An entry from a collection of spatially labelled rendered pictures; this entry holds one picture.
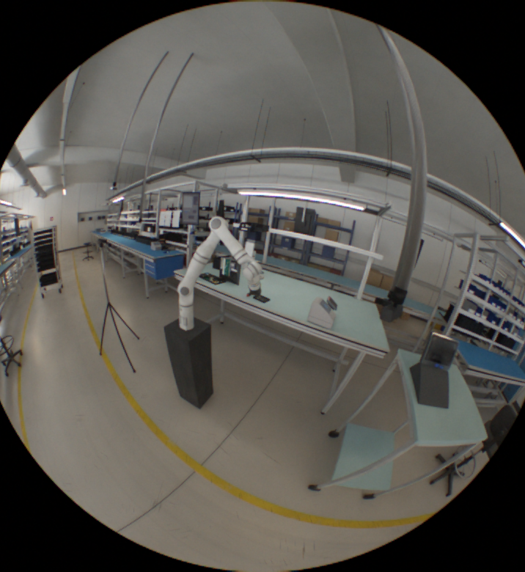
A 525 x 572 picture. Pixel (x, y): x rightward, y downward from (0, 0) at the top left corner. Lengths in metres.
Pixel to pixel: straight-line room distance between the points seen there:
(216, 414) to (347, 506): 1.42
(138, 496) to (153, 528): 0.27
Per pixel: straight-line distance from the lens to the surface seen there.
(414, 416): 0.80
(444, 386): 1.00
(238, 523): 1.57
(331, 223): 4.90
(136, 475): 1.69
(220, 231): 0.93
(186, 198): 2.77
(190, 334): 1.16
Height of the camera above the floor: 1.55
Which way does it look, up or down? 20 degrees down
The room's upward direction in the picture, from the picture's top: 9 degrees clockwise
